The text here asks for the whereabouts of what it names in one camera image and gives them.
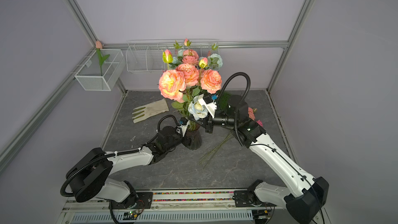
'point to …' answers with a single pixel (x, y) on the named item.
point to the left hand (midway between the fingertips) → (194, 130)
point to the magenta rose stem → (211, 154)
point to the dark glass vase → (193, 130)
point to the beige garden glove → (150, 110)
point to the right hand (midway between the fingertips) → (189, 117)
